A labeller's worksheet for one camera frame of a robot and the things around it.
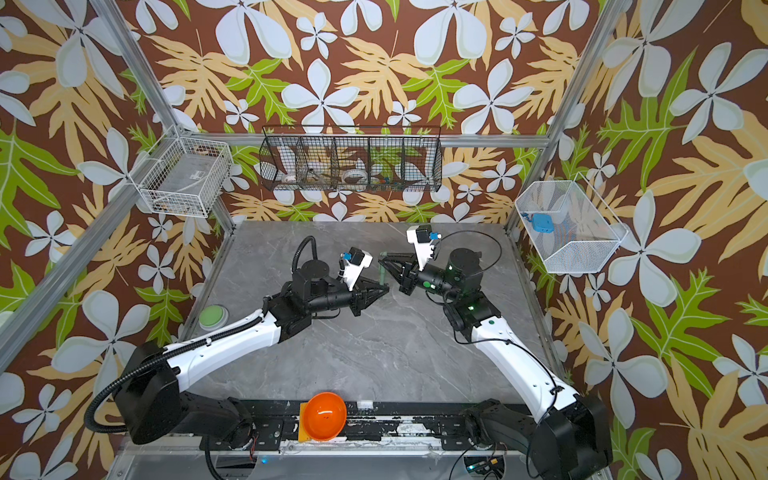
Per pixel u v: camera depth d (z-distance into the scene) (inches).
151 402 16.0
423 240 23.3
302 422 29.1
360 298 25.1
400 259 24.8
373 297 27.7
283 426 29.6
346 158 38.5
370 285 27.4
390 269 26.5
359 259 25.1
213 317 37.1
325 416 30.1
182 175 34.1
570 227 33.0
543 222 33.8
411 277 23.4
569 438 15.1
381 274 26.8
